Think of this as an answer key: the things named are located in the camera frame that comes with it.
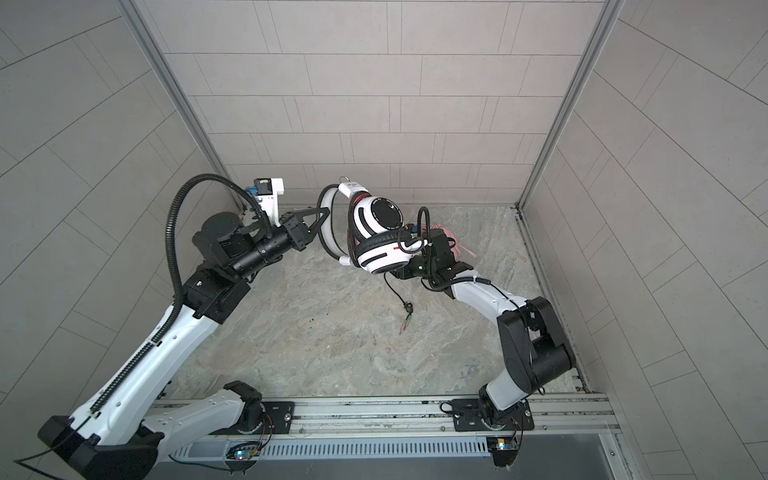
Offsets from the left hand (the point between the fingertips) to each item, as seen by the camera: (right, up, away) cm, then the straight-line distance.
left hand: (333, 212), depth 57 cm
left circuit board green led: (-21, -52, +7) cm, 56 cm away
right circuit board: (+37, -54, +11) cm, 67 cm away
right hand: (+9, -13, +27) cm, 31 cm away
